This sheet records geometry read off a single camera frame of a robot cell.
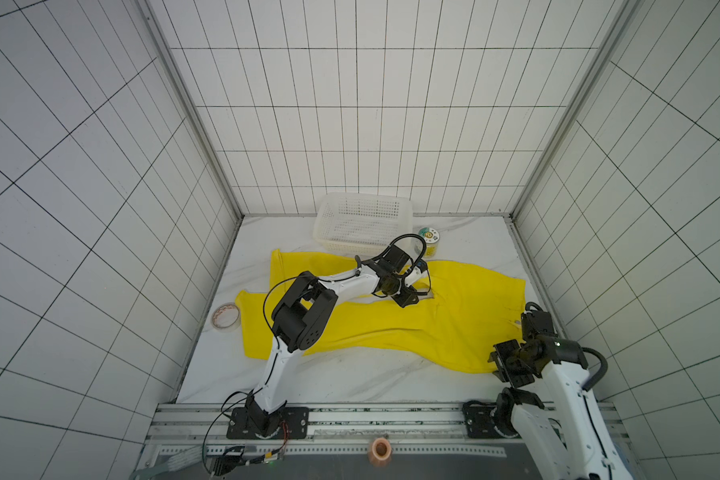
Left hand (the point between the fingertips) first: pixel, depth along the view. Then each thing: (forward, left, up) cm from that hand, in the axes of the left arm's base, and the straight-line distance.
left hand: (411, 305), depth 92 cm
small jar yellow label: (+24, -9, +6) cm, 26 cm away
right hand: (-17, -19, +3) cm, 26 cm away
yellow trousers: (-5, -18, -2) cm, 19 cm away
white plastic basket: (+37, +16, -2) cm, 40 cm away
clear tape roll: (-3, +59, -3) cm, 59 cm away
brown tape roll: (-38, +12, +9) cm, 41 cm away
